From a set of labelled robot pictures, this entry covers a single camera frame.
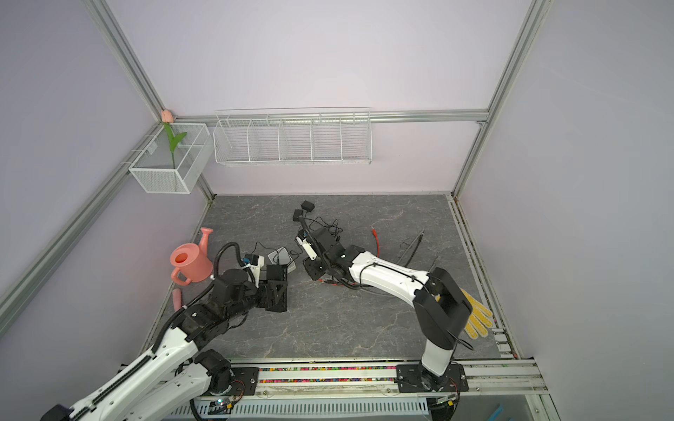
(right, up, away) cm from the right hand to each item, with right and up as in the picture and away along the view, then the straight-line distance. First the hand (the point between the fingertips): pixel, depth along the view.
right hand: (310, 263), depth 85 cm
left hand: (-9, -6, -7) cm, 13 cm away
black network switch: (-7, -5, -13) cm, 16 cm away
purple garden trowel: (-46, -13, +3) cm, 48 cm away
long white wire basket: (+1, +47, +16) cm, 49 cm away
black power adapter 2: (-6, +21, +30) cm, 37 cm away
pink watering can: (-40, 0, +2) cm, 40 cm away
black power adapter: (-9, +16, +27) cm, 33 cm away
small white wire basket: (-48, +30, -4) cm, 57 cm away
